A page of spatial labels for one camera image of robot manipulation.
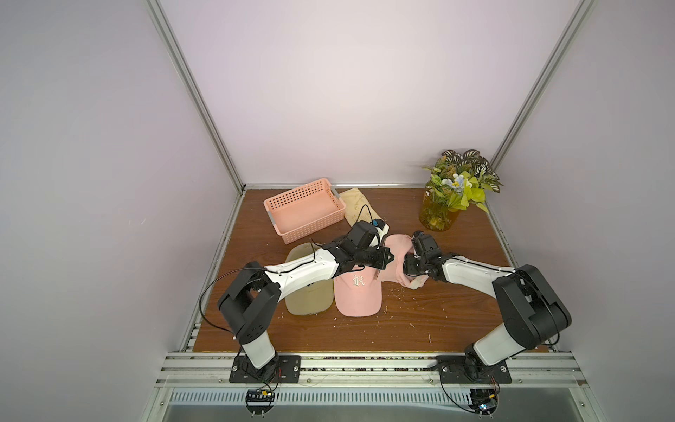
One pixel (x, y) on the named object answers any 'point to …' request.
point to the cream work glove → (357, 207)
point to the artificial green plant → (459, 179)
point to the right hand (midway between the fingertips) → (413, 257)
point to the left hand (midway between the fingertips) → (397, 258)
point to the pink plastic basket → (305, 210)
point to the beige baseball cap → (314, 298)
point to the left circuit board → (259, 401)
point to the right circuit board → (484, 401)
